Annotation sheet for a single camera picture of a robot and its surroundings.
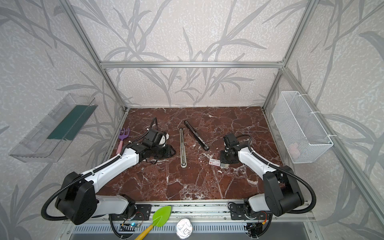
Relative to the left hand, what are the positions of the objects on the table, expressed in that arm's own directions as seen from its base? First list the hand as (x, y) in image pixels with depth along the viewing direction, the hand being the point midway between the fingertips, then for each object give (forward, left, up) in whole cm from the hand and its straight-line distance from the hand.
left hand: (176, 148), depth 83 cm
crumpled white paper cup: (-36, -7, -6) cm, 37 cm away
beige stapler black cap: (+1, -3, -11) cm, 11 cm away
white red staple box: (-3, -24, -11) cm, 26 cm away
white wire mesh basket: (-6, -56, +23) cm, 61 cm away
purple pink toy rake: (+16, +42, -14) cm, 47 cm away
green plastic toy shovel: (-32, +6, -11) cm, 34 cm away
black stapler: (+15, -10, -11) cm, 22 cm away
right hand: (0, -28, -8) cm, 29 cm away
